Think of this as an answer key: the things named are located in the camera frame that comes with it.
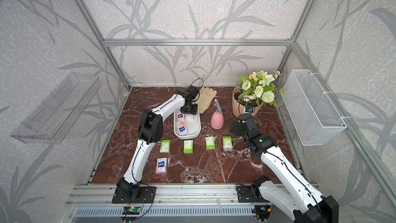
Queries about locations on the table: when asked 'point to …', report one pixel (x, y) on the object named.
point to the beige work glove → (207, 96)
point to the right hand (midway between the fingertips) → (240, 122)
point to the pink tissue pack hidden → (182, 129)
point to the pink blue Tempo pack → (161, 165)
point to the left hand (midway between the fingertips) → (193, 112)
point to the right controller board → (262, 210)
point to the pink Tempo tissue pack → (180, 118)
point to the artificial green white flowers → (261, 87)
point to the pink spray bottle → (217, 120)
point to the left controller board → (131, 210)
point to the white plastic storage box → (193, 125)
